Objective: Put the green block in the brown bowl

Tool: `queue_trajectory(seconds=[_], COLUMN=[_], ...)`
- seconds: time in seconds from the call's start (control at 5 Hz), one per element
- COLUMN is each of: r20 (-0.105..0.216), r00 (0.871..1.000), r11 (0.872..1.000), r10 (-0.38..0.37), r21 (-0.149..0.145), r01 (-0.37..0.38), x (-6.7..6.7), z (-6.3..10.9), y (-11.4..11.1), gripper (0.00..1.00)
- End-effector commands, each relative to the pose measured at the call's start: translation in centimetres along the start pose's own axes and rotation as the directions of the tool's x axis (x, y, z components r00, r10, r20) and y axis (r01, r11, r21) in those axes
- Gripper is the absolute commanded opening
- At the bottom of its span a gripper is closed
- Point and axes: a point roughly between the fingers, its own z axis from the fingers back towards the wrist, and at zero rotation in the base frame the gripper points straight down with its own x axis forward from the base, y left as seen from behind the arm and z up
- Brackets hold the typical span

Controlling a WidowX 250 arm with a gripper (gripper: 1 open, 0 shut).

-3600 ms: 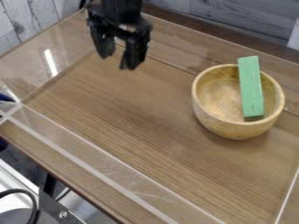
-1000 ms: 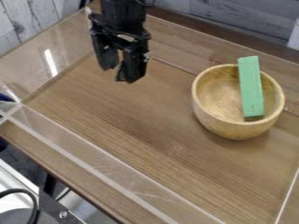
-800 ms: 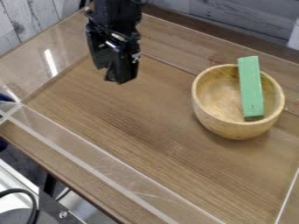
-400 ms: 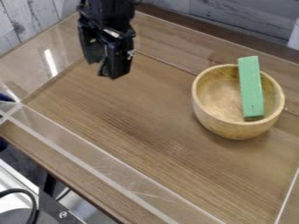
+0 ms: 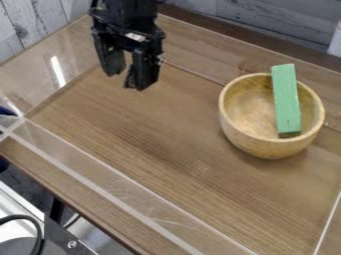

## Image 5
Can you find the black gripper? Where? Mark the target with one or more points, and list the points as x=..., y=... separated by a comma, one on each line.
x=125, y=28

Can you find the light wooden bowl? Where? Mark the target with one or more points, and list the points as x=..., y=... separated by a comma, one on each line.
x=247, y=118

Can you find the green wooden block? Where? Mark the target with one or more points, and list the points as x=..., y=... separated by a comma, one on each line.
x=286, y=103

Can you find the blue object at edge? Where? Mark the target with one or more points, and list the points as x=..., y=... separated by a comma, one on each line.
x=5, y=112

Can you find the black table leg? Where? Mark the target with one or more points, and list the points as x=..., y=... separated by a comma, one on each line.
x=56, y=210

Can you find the black metal clamp plate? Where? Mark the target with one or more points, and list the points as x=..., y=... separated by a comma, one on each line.
x=60, y=242

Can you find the clear acrylic tray wall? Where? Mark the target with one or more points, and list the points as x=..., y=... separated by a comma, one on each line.
x=137, y=159

